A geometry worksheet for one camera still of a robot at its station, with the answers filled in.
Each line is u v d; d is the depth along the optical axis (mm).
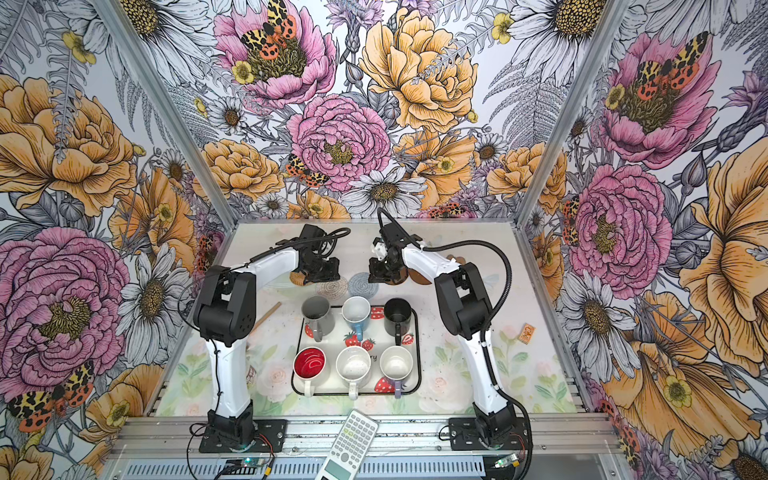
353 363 850
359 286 1024
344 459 702
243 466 723
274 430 747
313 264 852
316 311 923
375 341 910
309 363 834
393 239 827
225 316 557
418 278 728
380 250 964
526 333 914
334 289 1020
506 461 715
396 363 854
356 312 894
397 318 910
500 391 628
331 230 940
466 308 588
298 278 859
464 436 736
